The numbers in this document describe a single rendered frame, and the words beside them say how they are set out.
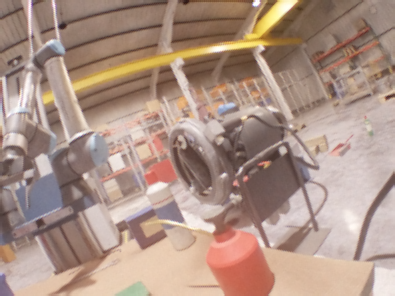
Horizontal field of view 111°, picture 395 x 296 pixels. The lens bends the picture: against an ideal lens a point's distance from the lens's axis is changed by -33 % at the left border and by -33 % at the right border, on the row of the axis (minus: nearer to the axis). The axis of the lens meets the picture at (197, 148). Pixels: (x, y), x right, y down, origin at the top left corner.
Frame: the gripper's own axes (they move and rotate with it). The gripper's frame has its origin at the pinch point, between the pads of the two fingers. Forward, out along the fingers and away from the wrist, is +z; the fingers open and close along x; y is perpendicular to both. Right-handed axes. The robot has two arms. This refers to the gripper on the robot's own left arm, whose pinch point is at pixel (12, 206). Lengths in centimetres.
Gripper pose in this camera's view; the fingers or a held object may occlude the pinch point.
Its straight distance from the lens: 64.8
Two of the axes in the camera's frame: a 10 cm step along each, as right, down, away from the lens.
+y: 0.5, -4.8, -8.8
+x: 9.3, -3.0, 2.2
